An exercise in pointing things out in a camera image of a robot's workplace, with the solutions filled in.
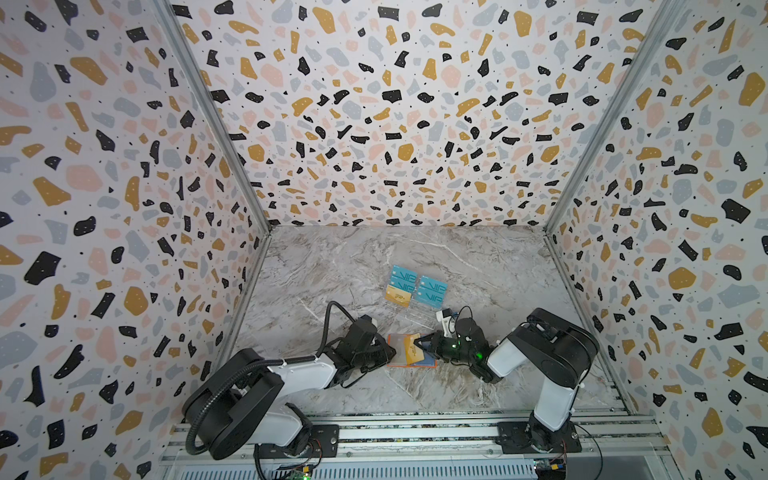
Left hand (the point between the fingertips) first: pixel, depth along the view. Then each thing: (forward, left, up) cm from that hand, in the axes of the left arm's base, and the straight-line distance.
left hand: (403, 349), depth 85 cm
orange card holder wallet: (+1, 0, -3) cm, 3 cm away
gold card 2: (0, -3, -3) cm, 4 cm away
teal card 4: (+17, -9, +3) cm, 20 cm away
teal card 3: (+20, -1, +4) cm, 20 cm away
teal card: (+24, +1, +4) cm, 24 cm away
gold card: (+17, +2, 0) cm, 17 cm away
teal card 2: (+18, -10, +5) cm, 21 cm away
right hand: (+3, -3, 0) cm, 5 cm away
